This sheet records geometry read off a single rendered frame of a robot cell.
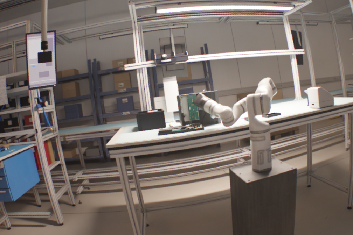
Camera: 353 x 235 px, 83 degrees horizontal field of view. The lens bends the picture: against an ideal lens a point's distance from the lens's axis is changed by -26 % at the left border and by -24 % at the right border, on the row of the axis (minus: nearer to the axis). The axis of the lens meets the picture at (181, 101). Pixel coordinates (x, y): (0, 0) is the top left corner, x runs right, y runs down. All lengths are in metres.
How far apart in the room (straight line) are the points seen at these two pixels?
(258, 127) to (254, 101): 0.11
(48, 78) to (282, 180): 1.98
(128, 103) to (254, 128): 4.31
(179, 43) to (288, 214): 2.83
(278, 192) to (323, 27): 6.99
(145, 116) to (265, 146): 0.97
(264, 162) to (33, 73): 1.94
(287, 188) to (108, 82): 5.08
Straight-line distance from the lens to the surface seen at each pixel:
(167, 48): 3.44
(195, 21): 3.53
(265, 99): 1.03
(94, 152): 5.47
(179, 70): 3.49
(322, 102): 1.80
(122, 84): 5.23
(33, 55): 2.30
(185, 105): 1.64
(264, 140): 1.06
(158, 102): 2.09
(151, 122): 1.79
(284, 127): 1.61
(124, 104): 5.20
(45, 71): 2.30
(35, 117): 2.55
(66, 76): 5.49
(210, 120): 1.67
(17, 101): 3.30
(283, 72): 6.61
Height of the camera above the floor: 1.22
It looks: 2 degrees down
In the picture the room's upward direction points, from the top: 8 degrees counter-clockwise
